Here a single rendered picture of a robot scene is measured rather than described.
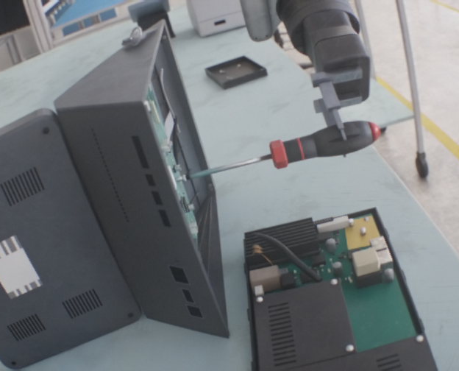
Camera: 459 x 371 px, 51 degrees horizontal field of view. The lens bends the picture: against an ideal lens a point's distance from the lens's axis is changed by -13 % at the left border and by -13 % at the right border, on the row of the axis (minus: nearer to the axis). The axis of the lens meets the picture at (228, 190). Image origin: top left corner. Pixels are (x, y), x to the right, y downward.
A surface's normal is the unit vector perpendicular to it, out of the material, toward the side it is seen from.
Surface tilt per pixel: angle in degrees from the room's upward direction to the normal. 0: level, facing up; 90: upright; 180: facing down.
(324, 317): 0
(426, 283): 0
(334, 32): 12
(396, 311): 0
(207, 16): 90
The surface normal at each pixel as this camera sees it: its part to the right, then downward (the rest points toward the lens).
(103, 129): -0.46, 0.56
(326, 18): -0.14, -0.26
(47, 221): 0.39, 0.40
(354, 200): -0.25, -0.83
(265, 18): 0.18, 0.87
